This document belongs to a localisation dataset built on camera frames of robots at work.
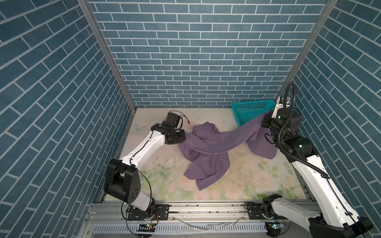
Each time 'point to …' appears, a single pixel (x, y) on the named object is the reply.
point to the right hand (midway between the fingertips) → (273, 111)
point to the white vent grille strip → (183, 228)
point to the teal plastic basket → (245, 111)
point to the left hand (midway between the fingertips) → (187, 139)
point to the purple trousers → (207, 146)
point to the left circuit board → (147, 227)
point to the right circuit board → (274, 226)
